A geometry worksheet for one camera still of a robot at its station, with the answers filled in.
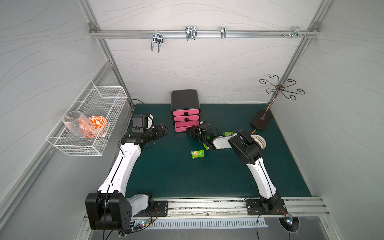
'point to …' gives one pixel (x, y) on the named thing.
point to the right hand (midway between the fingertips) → (185, 128)
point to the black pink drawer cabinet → (185, 109)
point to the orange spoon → (253, 132)
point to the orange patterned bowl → (99, 124)
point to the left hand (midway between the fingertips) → (163, 130)
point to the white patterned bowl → (260, 140)
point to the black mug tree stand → (262, 119)
